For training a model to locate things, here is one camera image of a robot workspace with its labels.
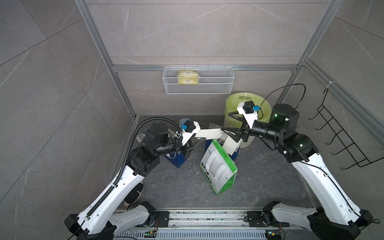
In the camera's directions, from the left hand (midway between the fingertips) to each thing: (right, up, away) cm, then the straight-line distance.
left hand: (204, 136), depth 57 cm
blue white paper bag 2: (+18, -13, +25) cm, 33 cm away
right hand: (+9, +6, 0) cm, 11 cm away
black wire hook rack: (+64, -5, +6) cm, 64 cm away
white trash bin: (+30, -8, +41) cm, 52 cm away
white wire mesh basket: (+8, +36, +44) cm, 57 cm away
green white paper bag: (+7, -15, +11) cm, 20 cm away
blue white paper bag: (-14, -16, +34) cm, 40 cm away
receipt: (+16, -6, +21) cm, 27 cm away
